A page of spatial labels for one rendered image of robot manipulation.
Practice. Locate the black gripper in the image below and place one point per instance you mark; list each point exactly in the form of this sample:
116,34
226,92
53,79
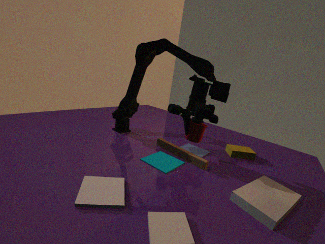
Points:
186,114

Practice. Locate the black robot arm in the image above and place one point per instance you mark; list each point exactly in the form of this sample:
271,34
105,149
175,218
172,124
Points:
145,53

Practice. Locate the tan flat square pad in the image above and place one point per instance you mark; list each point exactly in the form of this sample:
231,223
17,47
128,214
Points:
101,192

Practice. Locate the red cup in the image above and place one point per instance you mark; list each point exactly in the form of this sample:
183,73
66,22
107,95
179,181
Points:
195,132

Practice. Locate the brown flat bar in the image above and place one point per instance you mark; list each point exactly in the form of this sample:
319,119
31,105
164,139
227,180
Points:
182,153

